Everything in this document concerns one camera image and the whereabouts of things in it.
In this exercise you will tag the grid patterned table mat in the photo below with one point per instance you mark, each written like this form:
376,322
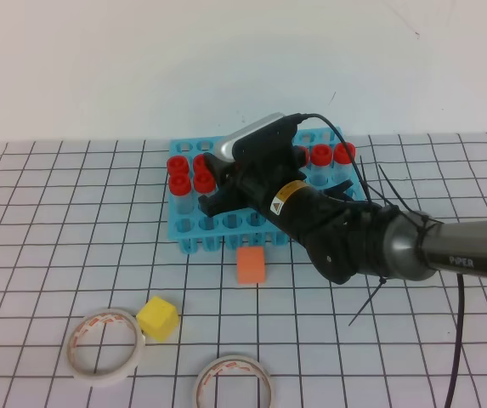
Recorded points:
83,226

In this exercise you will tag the red capped test tube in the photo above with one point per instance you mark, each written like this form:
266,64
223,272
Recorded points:
177,165
320,157
302,155
343,155
181,189
203,185
199,164

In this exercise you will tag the tape roll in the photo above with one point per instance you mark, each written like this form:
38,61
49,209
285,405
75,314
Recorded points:
104,348
233,381

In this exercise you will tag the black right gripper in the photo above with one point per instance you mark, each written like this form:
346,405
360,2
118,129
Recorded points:
341,237

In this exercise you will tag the front tape roll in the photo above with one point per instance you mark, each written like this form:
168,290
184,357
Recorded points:
233,381

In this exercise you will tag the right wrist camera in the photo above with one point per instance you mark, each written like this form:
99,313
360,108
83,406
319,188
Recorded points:
223,148

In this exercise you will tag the yellow foam cube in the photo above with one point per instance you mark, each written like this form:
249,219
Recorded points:
158,319

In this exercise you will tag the blue test tube rack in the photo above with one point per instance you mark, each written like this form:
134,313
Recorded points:
193,230

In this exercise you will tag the black zip tie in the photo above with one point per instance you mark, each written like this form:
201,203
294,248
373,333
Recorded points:
381,281

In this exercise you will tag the left tape roll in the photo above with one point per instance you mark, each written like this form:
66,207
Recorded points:
104,348

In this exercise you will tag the orange foam cube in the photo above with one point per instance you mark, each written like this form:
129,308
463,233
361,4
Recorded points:
250,265

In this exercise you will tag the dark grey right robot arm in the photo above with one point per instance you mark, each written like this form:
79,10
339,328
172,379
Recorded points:
416,246

